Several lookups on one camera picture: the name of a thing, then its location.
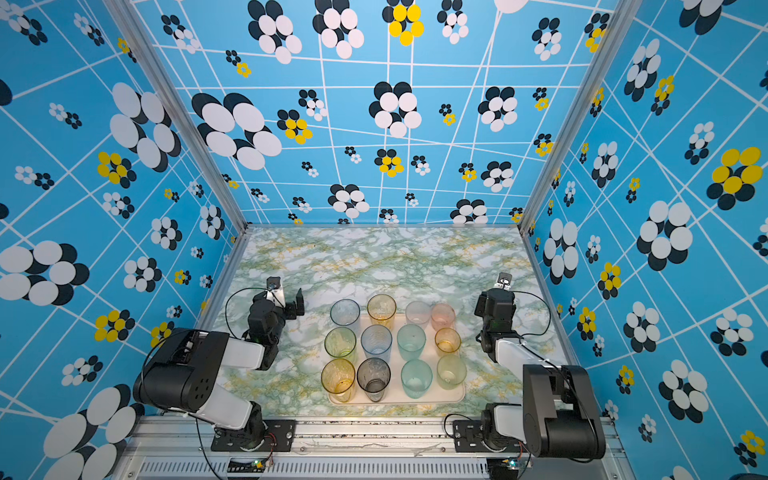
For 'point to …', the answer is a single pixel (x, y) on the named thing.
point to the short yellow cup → (448, 340)
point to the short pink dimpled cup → (443, 316)
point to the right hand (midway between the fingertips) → (498, 294)
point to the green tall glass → (340, 342)
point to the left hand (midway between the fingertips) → (286, 288)
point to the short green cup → (451, 370)
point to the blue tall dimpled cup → (376, 342)
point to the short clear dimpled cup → (419, 312)
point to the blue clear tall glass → (346, 312)
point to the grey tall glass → (373, 375)
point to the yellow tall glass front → (338, 378)
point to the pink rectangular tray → (394, 393)
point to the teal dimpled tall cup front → (416, 376)
